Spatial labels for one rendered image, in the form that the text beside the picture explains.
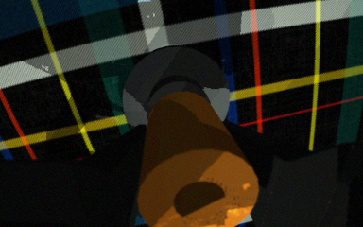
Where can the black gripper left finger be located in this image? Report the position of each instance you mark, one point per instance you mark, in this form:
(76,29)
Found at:
(100,190)

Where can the orange cylinder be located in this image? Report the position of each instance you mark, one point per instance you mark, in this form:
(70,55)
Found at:
(193,173)

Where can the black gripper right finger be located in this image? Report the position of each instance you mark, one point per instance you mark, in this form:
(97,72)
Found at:
(297,187)

